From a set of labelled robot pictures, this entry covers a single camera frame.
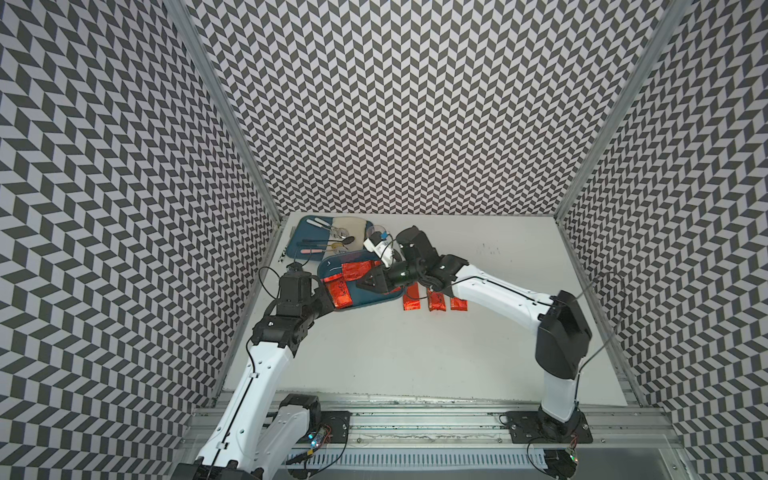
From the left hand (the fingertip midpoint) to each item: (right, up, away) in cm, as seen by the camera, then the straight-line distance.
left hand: (326, 297), depth 79 cm
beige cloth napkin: (+3, +21, +37) cm, 43 cm away
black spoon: (0, +16, +31) cm, 35 cm away
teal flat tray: (-12, +17, +33) cm, 40 cm away
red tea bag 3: (+3, +1, +4) cm, 5 cm away
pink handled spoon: (-13, +12, +28) cm, 33 cm away
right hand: (+10, +4, -4) cm, 12 cm away
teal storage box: (0, +8, +4) cm, 9 cm away
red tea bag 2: (+7, +7, +6) cm, 12 cm away
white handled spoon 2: (-2, +19, +36) cm, 41 cm away
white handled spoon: (-6, +18, +35) cm, 40 cm away
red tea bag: (+24, -4, +17) cm, 30 cm away
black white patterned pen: (-23, +10, +29) cm, 38 cm away
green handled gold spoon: (-5, +13, +29) cm, 32 cm away
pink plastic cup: (+13, +20, +29) cm, 38 cm away
